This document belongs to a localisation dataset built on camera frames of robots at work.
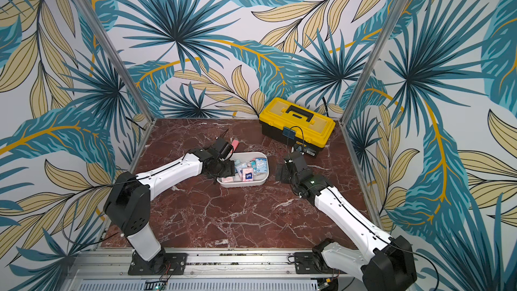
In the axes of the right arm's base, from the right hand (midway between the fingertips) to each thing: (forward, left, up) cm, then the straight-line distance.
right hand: (290, 168), depth 82 cm
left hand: (+2, +27, -7) cm, 28 cm away
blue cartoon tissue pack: (+7, +11, -8) cm, 16 cm away
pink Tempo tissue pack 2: (+6, +21, -9) cm, 24 cm away
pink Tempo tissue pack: (+1, +26, -10) cm, 28 cm away
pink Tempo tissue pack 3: (+3, +17, -9) cm, 20 cm away
